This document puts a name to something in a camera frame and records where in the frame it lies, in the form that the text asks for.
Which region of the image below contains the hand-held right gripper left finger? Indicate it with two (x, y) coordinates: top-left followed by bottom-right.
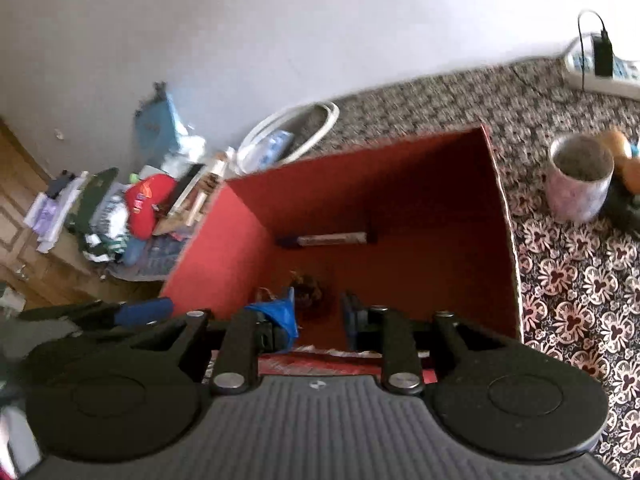
(122, 290), (300, 395)

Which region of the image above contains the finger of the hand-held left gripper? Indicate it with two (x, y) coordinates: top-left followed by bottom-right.
(22, 297), (173, 331)

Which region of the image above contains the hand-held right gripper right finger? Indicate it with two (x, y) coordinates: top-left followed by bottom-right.
(342, 291), (521, 395)

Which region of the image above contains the brown pine cone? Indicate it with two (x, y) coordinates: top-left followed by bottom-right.
(289, 270), (331, 318)

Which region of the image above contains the white marker pen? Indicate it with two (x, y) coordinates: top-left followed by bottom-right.
(276, 230), (378, 249)

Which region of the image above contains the red cardboard box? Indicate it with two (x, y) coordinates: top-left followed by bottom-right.
(159, 124), (523, 383)

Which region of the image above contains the dark green cloth bag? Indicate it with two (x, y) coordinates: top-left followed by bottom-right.
(75, 167), (121, 233)

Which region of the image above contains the black flat device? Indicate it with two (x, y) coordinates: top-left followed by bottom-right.
(167, 162), (207, 211)

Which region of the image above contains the stack of white papers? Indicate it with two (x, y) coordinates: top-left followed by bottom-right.
(25, 172), (86, 253)

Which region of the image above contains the white plastic bag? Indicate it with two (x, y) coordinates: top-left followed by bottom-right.
(162, 135), (208, 171)

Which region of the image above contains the blue white packet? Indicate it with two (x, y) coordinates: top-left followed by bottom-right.
(252, 130), (296, 166)

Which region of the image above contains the printed tape roll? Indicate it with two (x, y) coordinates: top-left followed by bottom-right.
(545, 134), (615, 224)

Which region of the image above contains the black small case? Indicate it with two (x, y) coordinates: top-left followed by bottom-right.
(602, 180), (640, 233)

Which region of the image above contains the black charger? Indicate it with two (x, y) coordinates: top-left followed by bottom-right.
(592, 31), (615, 78)

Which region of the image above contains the white power strip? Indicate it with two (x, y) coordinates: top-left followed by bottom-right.
(562, 35), (640, 98)

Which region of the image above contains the white coiled hose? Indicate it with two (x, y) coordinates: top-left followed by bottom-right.
(236, 101), (341, 176)

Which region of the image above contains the black cable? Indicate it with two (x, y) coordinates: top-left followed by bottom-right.
(510, 9), (608, 96)

